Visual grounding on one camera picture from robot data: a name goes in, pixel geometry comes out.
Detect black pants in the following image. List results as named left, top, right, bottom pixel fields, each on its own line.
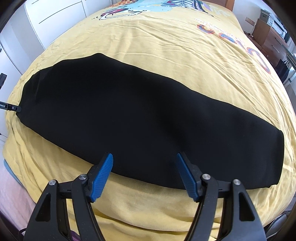
left=17, top=53, right=285, bottom=189

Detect white wardrobe with drawers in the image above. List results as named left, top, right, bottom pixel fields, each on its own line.
left=0, top=0, right=117, bottom=140

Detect yellow printed bed cover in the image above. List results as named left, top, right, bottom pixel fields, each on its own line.
left=8, top=1, right=295, bottom=240

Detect black bag by dresser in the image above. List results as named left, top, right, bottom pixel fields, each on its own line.
left=275, top=59, right=290, bottom=83

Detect brown wooden dresser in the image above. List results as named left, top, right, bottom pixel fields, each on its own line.
left=252, top=19, right=287, bottom=67

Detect wooden headboard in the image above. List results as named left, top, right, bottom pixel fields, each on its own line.
left=206, top=0, right=235, bottom=11

